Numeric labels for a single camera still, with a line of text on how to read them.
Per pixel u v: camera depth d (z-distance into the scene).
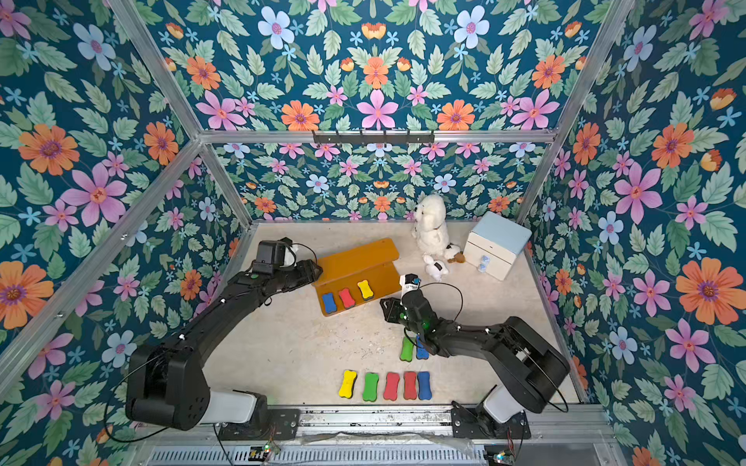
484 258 0.98
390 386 0.80
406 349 0.86
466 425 0.73
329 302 0.96
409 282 0.79
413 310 0.68
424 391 0.78
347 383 0.79
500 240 0.96
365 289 0.96
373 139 0.93
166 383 0.46
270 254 0.66
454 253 1.07
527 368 0.45
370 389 0.80
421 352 0.87
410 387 0.78
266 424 0.71
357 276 0.89
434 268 1.02
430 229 0.98
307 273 0.76
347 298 0.96
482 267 1.01
